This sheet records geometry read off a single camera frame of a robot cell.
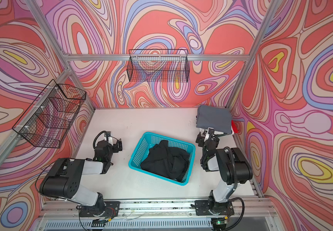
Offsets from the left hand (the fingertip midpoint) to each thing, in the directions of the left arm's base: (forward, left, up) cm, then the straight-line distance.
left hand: (114, 138), depth 94 cm
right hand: (+2, -62, 0) cm, 62 cm away
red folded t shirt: (+14, -86, -6) cm, 87 cm away
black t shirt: (-16, -36, -1) cm, 40 cm away
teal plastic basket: (-8, -19, -2) cm, 21 cm away
